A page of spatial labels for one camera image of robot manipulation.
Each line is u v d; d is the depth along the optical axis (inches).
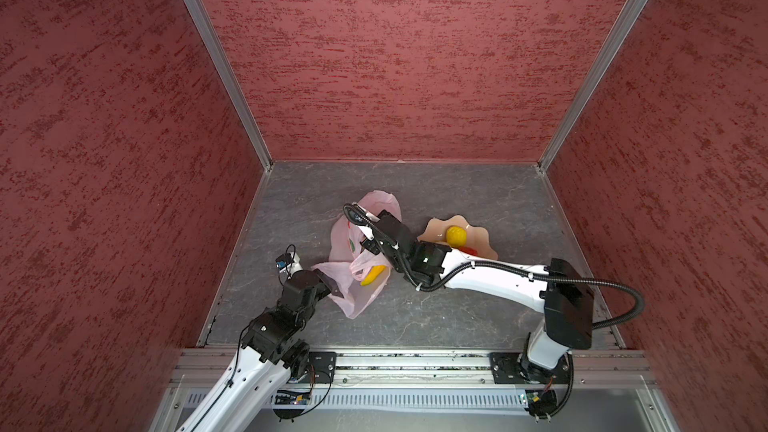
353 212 19.6
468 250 35.6
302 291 22.9
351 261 28.1
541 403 28.0
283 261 27.4
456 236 36.2
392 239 20.8
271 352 20.7
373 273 34.2
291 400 28.4
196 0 30.2
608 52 34.4
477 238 37.1
